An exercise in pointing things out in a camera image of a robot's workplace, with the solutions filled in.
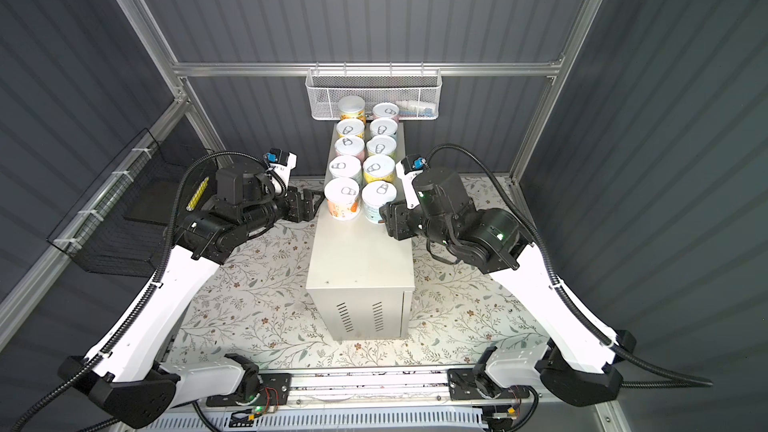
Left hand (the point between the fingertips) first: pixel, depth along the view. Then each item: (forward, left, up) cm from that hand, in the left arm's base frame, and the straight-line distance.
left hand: (311, 191), depth 68 cm
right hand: (-10, -18, +3) cm, 21 cm away
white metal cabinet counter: (-22, -12, -2) cm, 25 cm away
